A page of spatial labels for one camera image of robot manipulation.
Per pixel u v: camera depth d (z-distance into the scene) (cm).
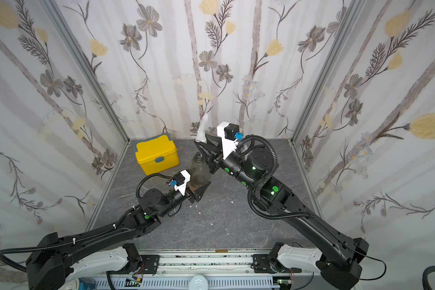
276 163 34
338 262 37
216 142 50
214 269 73
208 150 46
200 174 61
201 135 49
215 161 44
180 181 54
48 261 40
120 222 53
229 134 41
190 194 59
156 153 96
